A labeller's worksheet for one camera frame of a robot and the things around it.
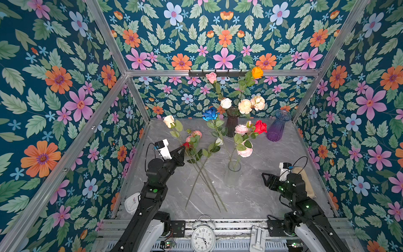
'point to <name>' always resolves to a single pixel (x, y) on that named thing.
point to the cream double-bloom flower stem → (245, 106)
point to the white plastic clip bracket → (258, 240)
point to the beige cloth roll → (308, 188)
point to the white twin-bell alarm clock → (203, 237)
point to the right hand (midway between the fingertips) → (265, 175)
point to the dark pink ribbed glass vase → (232, 114)
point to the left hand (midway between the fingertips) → (186, 143)
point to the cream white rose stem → (170, 122)
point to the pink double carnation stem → (244, 147)
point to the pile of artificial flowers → (192, 145)
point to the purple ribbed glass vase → (275, 129)
